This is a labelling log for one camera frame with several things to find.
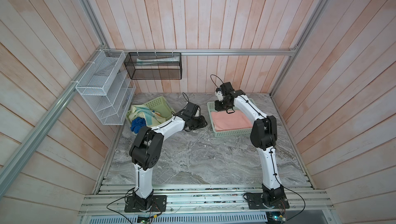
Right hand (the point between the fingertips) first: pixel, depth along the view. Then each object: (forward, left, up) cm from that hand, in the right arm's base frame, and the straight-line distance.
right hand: (216, 107), depth 102 cm
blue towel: (-15, +50, +1) cm, 52 cm away
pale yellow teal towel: (-13, +41, +3) cm, 43 cm away
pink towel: (-7, -4, -6) cm, 11 cm away
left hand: (-15, +8, 0) cm, 17 cm away
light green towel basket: (+6, +42, -6) cm, 43 cm away
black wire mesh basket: (+22, +43, +17) cm, 51 cm away
